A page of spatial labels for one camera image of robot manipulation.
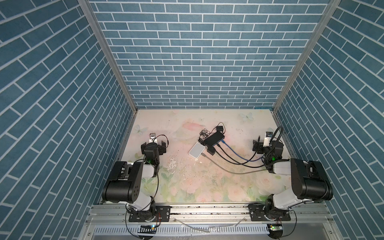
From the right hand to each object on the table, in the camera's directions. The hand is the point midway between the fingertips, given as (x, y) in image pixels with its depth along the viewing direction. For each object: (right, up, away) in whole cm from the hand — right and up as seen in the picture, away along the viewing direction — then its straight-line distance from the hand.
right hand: (261, 139), depth 94 cm
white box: (-42, -7, +2) cm, 42 cm away
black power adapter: (-33, -7, 0) cm, 33 cm away
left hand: (-69, -1, -1) cm, 69 cm away
